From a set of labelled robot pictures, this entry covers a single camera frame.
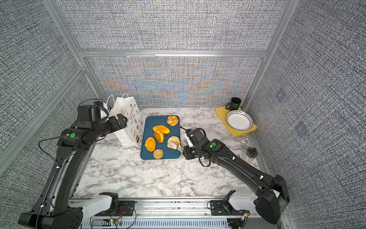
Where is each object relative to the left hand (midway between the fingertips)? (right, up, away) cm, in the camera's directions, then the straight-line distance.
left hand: (121, 119), depth 69 cm
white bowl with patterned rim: (+73, 0, +41) cm, 84 cm away
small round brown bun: (+14, -21, +21) cm, 33 cm away
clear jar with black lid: (+69, -20, +13) cm, 73 cm away
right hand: (+31, -16, +8) cm, 36 cm away
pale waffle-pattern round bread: (+24, -14, +21) cm, 35 cm away
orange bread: (+8, -16, +24) cm, 30 cm away
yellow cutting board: (+62, +6, +47) cm, 78 cm away
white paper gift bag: (-2, -9, +20) cm, 23 cm away
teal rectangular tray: (+4, -2, +41) cm, 41 cm away
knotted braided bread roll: (+22, -1, +38) cm, 44 cm away
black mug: (+72, +14, +44) cm, 85 cm away
